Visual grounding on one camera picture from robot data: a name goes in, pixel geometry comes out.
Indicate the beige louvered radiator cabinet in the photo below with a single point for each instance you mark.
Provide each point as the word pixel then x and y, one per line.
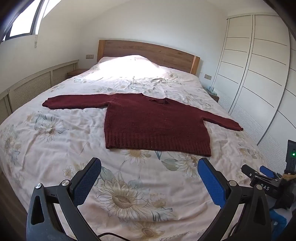
pixel 33 85

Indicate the right wall switch plate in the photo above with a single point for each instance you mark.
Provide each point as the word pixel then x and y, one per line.
pixel 207 77

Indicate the white sliding wardrobe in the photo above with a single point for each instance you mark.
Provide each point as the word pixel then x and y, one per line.
pixel 252 81

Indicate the wooden headboard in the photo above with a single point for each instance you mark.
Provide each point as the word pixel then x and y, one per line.
pixel 158 54

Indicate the wall switch plate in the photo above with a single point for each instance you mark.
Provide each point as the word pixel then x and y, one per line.
pixel 89 56
pixel 207 77

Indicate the tissue box on nightstand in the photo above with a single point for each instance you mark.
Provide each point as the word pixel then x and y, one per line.
pixel 211 89

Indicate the dark red knitted sweater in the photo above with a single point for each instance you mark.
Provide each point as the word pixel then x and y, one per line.
pixel 139 122

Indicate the left wooden nightstand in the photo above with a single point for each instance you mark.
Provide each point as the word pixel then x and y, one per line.
pixel 75 73

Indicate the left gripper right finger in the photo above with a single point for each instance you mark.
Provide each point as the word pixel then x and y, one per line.
pixel 254 222

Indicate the window with dark frame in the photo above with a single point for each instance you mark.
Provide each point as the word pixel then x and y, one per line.
pixel 28 22

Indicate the wooden nightstand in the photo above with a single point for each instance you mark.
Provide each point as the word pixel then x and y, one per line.
pixel 213 95
pixel 75 73

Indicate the floral white bed cover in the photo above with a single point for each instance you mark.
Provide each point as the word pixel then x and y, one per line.
pixel 139 194

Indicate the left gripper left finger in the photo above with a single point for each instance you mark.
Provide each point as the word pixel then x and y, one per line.
pixel 43 222

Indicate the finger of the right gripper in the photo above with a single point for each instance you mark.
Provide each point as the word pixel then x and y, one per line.
pixel 250 173
pixel 267 172

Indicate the right wooden nightstand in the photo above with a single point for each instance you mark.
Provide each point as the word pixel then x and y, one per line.
pixel 213 95

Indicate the left wall switch plate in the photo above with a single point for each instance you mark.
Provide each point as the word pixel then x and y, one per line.
pixel 89 56

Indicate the blue gloved right hand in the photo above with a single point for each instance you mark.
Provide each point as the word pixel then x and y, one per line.
pixel 280 217

